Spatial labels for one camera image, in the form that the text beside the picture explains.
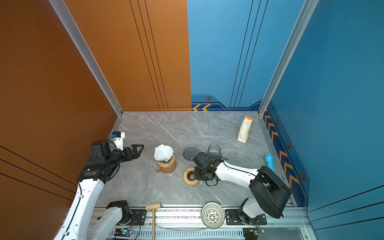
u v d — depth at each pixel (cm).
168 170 87
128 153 66
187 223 73
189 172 86
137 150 68
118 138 67
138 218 73
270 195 43
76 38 79
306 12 71
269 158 91
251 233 70
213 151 98
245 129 99
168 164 82
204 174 64
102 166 54
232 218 73
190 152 91
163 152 82
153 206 76
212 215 74
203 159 67
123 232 71
